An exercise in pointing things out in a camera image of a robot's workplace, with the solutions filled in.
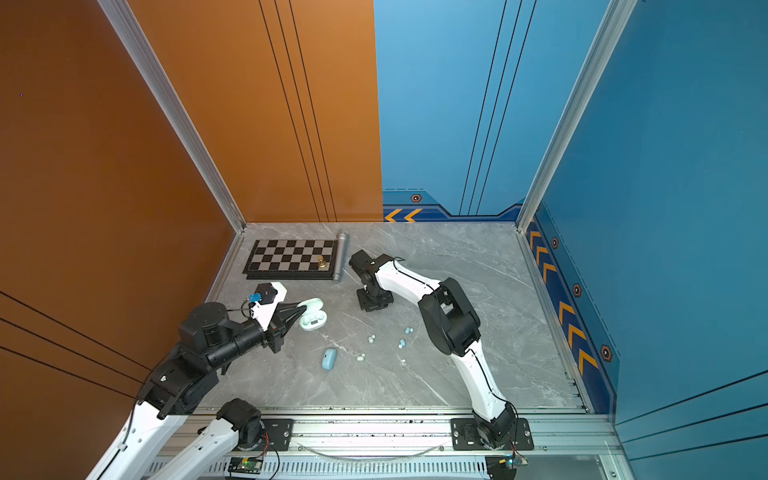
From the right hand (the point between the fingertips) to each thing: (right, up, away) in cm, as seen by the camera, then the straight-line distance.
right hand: (368, 308), depth 95 cm
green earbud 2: (+1, -8, -7) cm, 10 cm away
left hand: (-12, +7, -29) cm, 33 cm away
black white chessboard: (-28, +16, +10) cm, 34 cm away
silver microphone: (-11, +17, +12) cm, 24 cm away
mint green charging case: (-10, +4, -30) cm, 32 cm away
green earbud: (-1, -12, -11) cm, 16 cm away
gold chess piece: (-17, +14, +7) cm, 23 cm away
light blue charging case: (-10, -12, -13) cm, 20 cm away
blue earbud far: (+13, -6, -4) cm, 15 cm away
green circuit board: (-26, -33, -24) cm, 49 cm away
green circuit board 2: (+36, -31, -26) cm, 54 cm away
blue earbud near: (+11, -9, -8) cm, 16 cm away
